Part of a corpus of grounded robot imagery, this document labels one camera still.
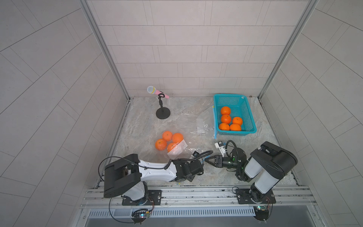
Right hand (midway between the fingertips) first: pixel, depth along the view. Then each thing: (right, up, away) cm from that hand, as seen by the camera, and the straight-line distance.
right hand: (207, 163), depth 80 cm
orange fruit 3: (-28, +9, +5) cm, 30 cm away
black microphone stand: (-30, +28, +25) cm, 48 cm away
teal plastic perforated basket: (+29, +32, +29) cm, 52 cm away
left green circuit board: (-34, -19, -14) cm, 41 cm away
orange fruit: (+16, +30, +22) cm, 40 cm away
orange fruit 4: (-25, +14, +9) cm, 30 cm away
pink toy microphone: (-33, +42, +5) cm, 54 cm away
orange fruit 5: (-18, +13, +9) cm, 24 cm away
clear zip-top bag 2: (-18, +9, +3) cm, 21 cm away
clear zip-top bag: (0, +21, +12) cm, 24 cm away
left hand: (-8, -6, +3) cm, 11 cm away
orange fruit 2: (+15, +24, +17) cm, 33 cm away
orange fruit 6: (-22, +9, +4) cm, 24 cm away
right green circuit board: (+24, -19, -12) cm, 33 cm away
